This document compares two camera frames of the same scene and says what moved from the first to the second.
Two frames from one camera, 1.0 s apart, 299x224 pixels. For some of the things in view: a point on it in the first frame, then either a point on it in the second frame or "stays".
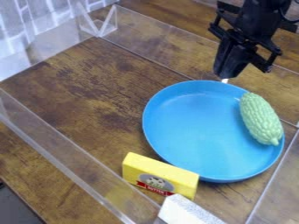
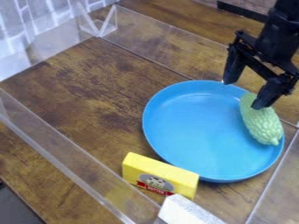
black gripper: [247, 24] to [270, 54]
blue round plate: [196, 133] stays
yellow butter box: [156, 177] stays
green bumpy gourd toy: [260, 119] stays
